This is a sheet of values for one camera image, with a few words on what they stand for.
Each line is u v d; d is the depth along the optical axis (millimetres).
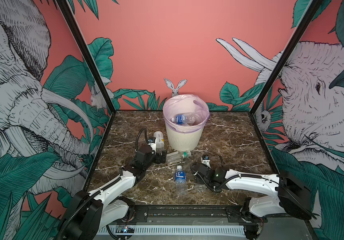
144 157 635
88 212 400
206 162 760
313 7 689
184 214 750
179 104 930
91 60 906
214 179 594
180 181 813
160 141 954
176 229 703
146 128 1108
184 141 856
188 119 982
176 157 948
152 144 747
